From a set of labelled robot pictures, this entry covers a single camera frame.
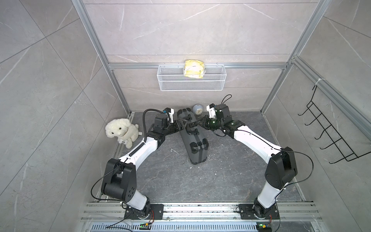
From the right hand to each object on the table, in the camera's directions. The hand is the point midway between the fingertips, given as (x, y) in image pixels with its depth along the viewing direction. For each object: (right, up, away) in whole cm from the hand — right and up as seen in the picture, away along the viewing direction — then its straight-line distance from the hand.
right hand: (196, 122), depth 82 cm
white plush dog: (-47, -4, +7) cm, 48 cm away
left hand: (-6, 0, +2) cm, 6 cm away
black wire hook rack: (+62, -11, -17) cm, 65 cm away
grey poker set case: (-1, -12, -7) cm, 14 cm away
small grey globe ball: (+3, +11, +30) cm, 32 cm away
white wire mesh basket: (-17, +32, +19) cm, 40 cm away
